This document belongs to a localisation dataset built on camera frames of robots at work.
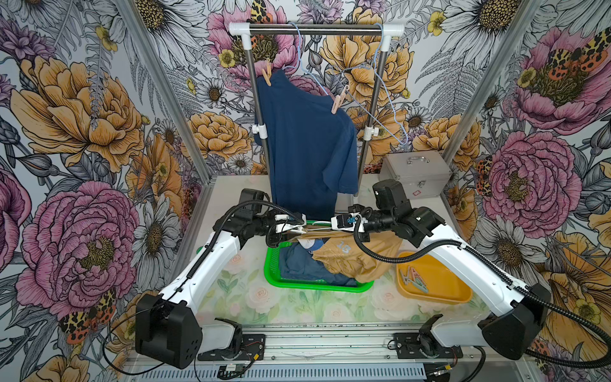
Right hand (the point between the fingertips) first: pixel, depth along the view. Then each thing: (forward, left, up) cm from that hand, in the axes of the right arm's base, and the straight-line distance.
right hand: (335, 227), depth 71 cm
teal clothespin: (-7, -30, -27) cm, 40 cm away
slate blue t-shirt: (0, +13, -22) cm, 25 cm away
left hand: (+5, +13, -7) cm, 15 cm away
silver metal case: (+35, -42, -14) cm, 56 cm away
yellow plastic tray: (-6, -33, -27) cm, 43 cm away
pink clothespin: (-4, -29, -26) cm, 39 cm away
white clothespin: (-6, -26, -26) cm, 37 cm away
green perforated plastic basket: (-4, +21, -19) cm, 29 cm away
